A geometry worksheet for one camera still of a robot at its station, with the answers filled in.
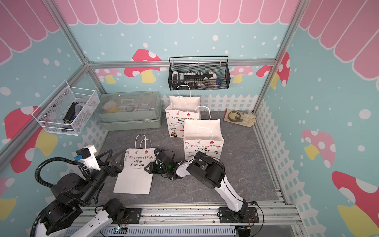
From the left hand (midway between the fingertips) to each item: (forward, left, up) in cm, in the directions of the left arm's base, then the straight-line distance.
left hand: (116, 153), depth 59 cm
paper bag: (+1, +3, -31) cm, 31 cm away
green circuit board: (-23, +5, -37) cm, 43 cm away
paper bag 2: (+26, -36, -22) cm, 49 cm away
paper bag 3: (+45, -21, -19) cm, 53 cm away
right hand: (+7, 0, -25) cm, 26 cm away
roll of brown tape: (+53, -62, -33) cm, 88 cm away
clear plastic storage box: (+43, +13, -18) cm, 48 cm away
